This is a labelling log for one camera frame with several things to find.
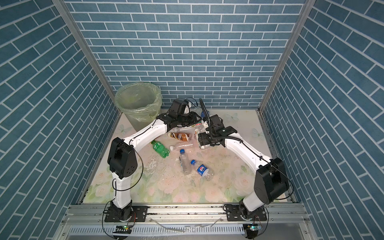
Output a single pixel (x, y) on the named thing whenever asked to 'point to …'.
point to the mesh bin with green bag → (141, 102)
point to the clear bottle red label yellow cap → (199, 128)
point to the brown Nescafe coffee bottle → (184, 137)
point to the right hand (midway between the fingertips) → (203, 136)
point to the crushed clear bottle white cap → (181, 146)
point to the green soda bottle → (163, 152)
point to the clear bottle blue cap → (185, 162)
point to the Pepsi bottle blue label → (203, 170)
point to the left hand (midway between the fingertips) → (200, 118)
